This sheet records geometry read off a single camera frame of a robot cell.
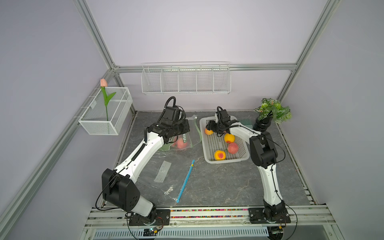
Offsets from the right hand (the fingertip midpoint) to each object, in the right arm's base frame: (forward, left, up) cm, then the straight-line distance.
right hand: (208, 126), depth 104 cm
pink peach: (-19, +18, +8) cm, 27 cm away
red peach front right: (-18, -14, +1) cm, 23 cm away
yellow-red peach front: (-23, -6, +1) cm, 24 cm away
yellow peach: (-11, -13, +1) cm, 17 cm away
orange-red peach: (-6, +1, +2) cm, 7 cm away
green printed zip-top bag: (-21, +13, +14) cm, 28 cm away
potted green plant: (-4, -35, +20) cm, 41 cm away
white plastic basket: (-11, -2, -5) cm, 12 cm away
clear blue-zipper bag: (-31, +26, -5) cm, 41 cm away
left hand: (-15, +12, +19) cm, 27 cm away
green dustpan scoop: (+7, -31, -5) cm, 33 cm away
